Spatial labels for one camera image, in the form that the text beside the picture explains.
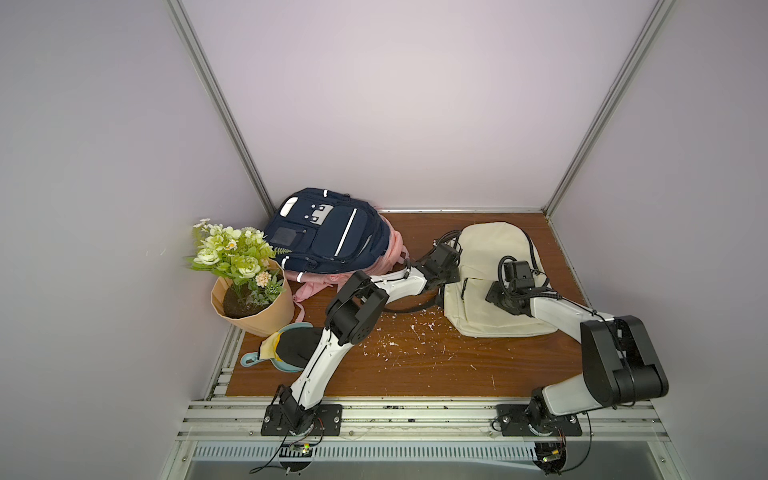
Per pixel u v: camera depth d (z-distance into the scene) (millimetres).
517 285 726
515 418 728
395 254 1011
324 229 1040
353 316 572
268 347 832
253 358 809
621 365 435
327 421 729
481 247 1009
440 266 792
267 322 781
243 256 742
